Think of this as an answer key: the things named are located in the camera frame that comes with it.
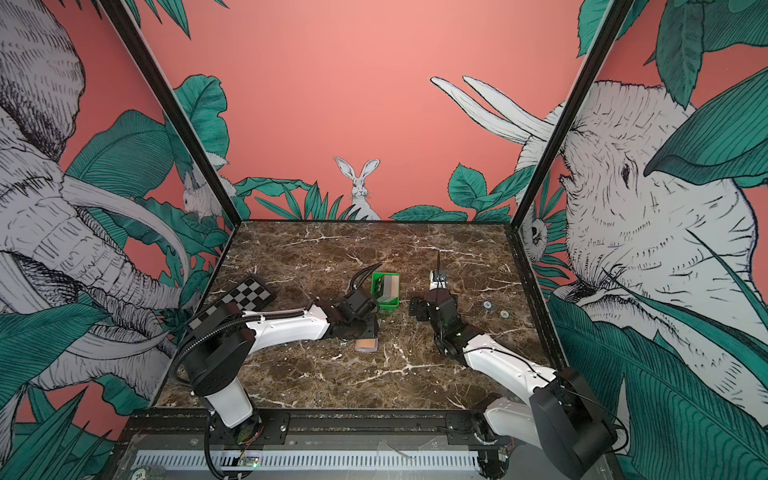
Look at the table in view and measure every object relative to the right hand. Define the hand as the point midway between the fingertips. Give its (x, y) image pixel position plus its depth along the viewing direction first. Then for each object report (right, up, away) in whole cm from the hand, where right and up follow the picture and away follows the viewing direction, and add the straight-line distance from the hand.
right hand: (423, 290), depth 86 cm
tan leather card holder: (-16, -16, -1) cm, 23 cm away
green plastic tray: (-14, -2, +12) cm, 19 cm away
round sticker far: (+23, -6, +12) cm, 27 cm away
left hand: (-13, -11, +2) cm, 18 cm away
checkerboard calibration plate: (-55, -3, +10) cm, 56 cm away
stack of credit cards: (-9, -1, +11) cm, 14 cm away
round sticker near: (+28, -9, +10) cm, 31 cm away
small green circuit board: (-43, -39, -16) cm, 60 cm away
